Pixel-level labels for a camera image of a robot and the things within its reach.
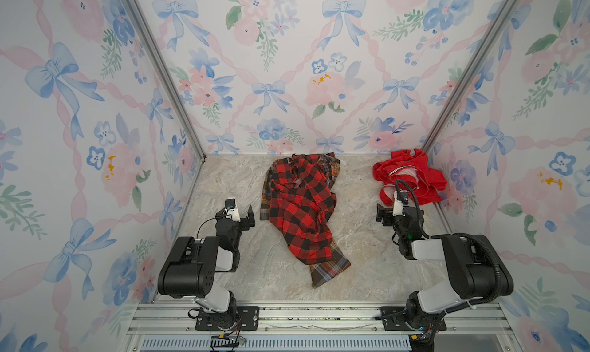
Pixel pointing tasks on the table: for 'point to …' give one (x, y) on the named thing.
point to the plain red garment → (412, 168)
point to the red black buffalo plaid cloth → (302, 201)
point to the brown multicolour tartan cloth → (323, 270)
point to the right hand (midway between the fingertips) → (390, 203)
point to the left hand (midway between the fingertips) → (239, 205)
